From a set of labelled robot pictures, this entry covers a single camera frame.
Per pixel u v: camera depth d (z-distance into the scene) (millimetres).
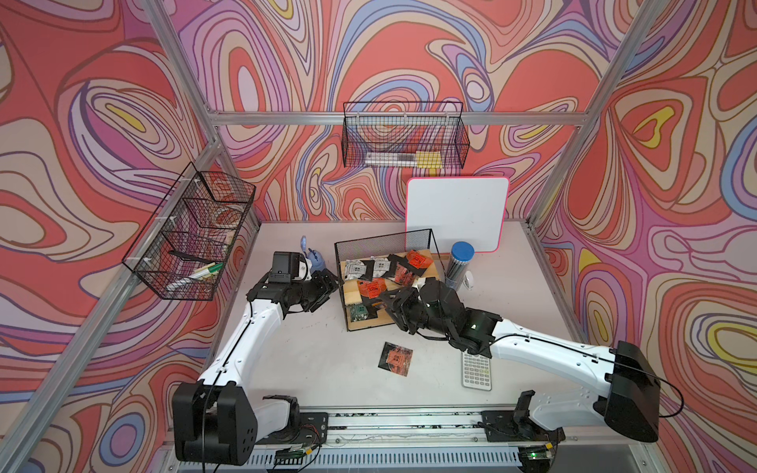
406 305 639
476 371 820
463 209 988
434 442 728
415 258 864
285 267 635
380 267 846
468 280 986
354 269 842
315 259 975
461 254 863
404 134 960
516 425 660
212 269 719
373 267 847
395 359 842
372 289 804
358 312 930
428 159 820
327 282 740
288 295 651
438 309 541
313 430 719
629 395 392
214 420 396
